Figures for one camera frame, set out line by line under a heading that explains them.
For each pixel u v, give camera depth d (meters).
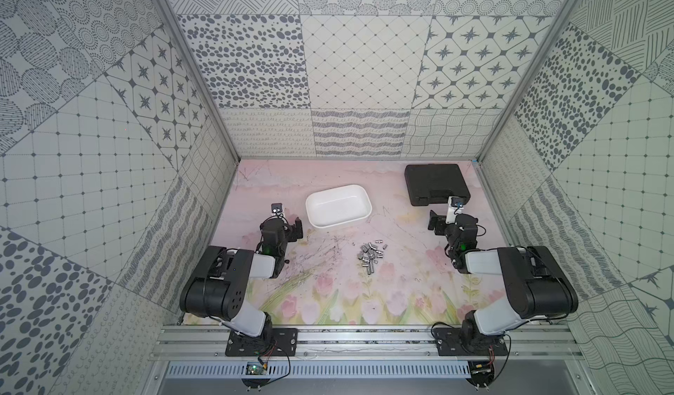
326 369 0.70
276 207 0.82
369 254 0.90
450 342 0.74
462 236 0.73
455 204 0.82
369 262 0.89
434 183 1.09
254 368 0.72
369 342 0.76
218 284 0.45
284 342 0.73
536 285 0.46
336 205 1.07
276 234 0.72
